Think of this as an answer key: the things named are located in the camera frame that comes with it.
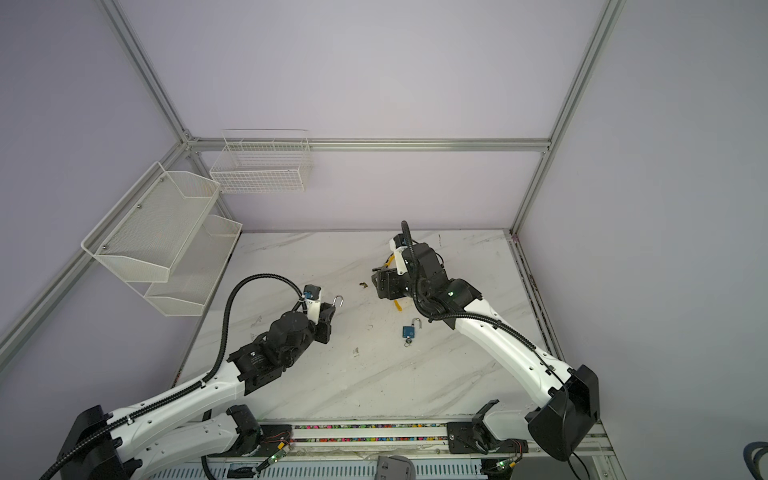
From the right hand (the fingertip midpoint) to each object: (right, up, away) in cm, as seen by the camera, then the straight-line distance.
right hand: (380, 275), depth 74 cm
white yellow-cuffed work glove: (+5, -12, +24) cm, 27 cm away
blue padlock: (+8, -19, +19) cm, 28 cm away
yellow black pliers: (+2, +4, +36) cm, 36 cm away
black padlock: (-11, -6, +4) cm, 13 cm away
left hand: (-14, -9, +4) cm, 18 cm away
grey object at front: (+3, -45, -5) cm, 46 cm away
